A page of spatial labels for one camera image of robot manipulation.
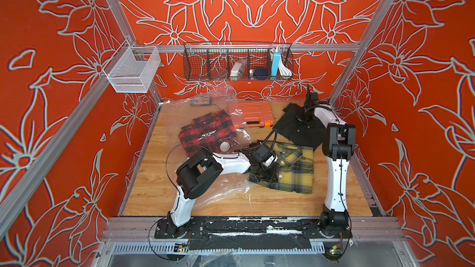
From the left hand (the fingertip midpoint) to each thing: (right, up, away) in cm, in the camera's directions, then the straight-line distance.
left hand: (277, 181), depth 85 cm
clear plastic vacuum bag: (-52, +34, +27) cm, 68 cm away
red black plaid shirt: (-32, +22, +15) cm, 42 cm away
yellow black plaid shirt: (+9, +5, +1) cm, 10 cm away
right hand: (+17, +29, +24) cm, 41 cm away
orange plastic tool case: (-11, +32, +21) cm, 40 cm away
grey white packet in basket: (-19, +54, +7) cm, 58 cm away
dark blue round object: (-6, +53, +10) cm, 54 cm away
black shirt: (+11, +26, +20) cm, 34 cm away
